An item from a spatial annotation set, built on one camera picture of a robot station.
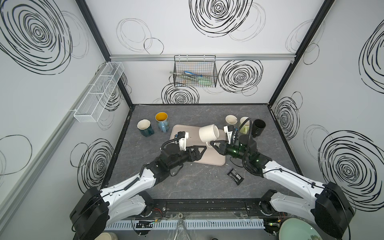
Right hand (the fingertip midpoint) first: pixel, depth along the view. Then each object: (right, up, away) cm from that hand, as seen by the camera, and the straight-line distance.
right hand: (209, 145), depth 73 cm
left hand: (-3, -2, 0) cm, 4 cm away
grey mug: (+18, +12, +28) cm, 35 cm away
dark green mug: (-41, +8, +26) cm, 50 cm away
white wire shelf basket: (-59, +23, +2) cm, 63 cm away
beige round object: (-44, -35, -13) cm, 58 cm away
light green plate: (+40, -37, -6) cm, 55 cm away
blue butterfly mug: (-30, +13, +28) cm, 43 cm away
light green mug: (+24, +6, +23) cm, 34 cm away
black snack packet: (+15, -19, +9) cm, 26 cm away
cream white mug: (-1, +6, 0) cm, 6 cm away
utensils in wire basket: (-11, +36, +12) cm, 40 cm away
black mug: (+34, +7, +23) cm, 41 cm away
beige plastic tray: (0, -4, -4) cm, 6 cm away
